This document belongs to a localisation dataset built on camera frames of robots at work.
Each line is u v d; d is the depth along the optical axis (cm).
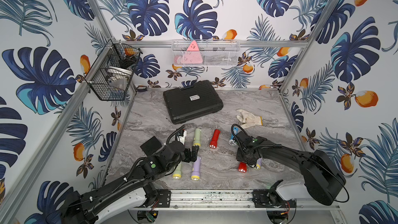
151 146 88
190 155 69
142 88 121
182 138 69
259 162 84
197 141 91
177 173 79
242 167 80
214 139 92
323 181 43
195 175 78
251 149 62
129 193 50
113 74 80
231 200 75
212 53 97
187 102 106
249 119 103
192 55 91
